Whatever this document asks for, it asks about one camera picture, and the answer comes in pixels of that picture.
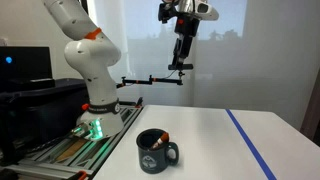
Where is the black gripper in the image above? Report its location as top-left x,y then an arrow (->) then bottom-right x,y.
171,13 -> 201,66

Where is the brown dry erase marker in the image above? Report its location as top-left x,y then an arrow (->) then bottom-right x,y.
149,131 -> 170,151

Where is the dark green enamel mug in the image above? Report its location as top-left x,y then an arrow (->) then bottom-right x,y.
135,128 -> 180,175

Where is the blue tape strip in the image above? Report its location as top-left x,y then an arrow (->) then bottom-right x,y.
225,108 -> 278,180

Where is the black cabinet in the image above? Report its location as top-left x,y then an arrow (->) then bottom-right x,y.
0,78 -> 92,166

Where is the black monitor with blue light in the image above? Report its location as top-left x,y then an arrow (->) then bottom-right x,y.
0,45 -> 56,93

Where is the orange black clamp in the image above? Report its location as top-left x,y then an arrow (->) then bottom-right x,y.
75,169 -> 90,180

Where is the black bar-shaped exterior camera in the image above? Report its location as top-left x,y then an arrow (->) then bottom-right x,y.
167,63 -> 194,72

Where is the black articulated camera mount arm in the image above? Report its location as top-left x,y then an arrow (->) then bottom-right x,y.
115,69 -> 185,90

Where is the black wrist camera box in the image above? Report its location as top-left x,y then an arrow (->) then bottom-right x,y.
157,2 -> 179,24

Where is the aluminium rail base frame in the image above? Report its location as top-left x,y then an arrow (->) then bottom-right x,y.
6,104 -> 144,180

